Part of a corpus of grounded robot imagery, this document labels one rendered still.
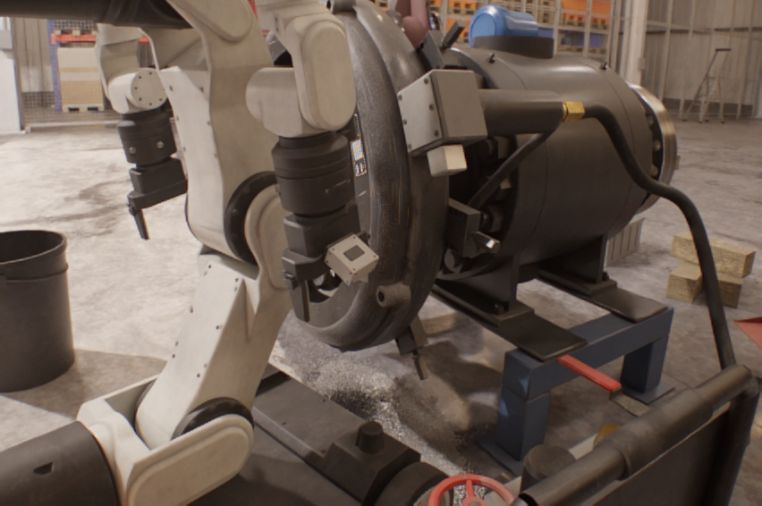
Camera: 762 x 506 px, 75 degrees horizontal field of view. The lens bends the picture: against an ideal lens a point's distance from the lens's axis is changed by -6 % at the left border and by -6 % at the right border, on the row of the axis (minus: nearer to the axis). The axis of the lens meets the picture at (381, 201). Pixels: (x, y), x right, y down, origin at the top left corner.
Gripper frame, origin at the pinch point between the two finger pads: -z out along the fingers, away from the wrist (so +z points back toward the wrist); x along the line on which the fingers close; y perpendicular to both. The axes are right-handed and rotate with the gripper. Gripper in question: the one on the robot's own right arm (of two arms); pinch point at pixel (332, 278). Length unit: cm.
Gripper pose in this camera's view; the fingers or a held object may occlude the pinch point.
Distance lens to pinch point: 67.3
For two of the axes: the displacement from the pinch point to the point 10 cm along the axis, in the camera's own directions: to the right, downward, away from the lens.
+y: -7.5, -1.7, 6.4
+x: 6.6, -3.5, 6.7
